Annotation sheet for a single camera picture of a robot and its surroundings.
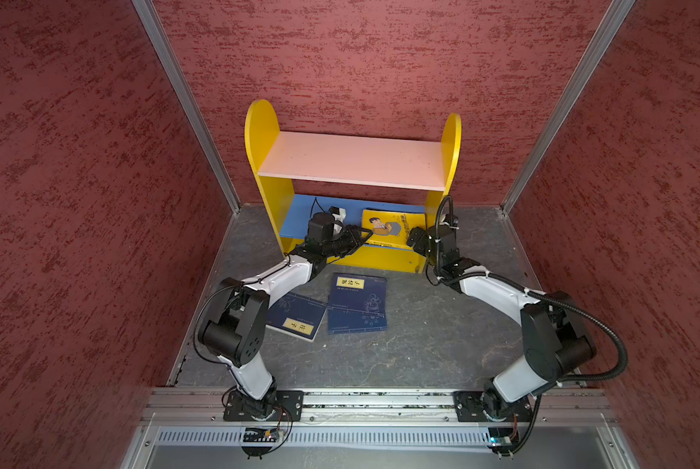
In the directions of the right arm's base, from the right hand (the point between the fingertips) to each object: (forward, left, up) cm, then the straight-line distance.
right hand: (417, 240), depth 92 cm
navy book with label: (-11, +19, -13) cm, 26 cm away
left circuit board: (-49, +45, -15) cm, 68 cm away
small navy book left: (-19, +39, -13) cm, 45 cm away
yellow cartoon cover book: (+3, +8, +3) cm, 9 cm away
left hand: (-2, +15, +5) cm, 16 cm away
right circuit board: (-51, -15, -15) cm, 55 cm away
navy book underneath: (-21, +25, -13) cm, 35 cm away
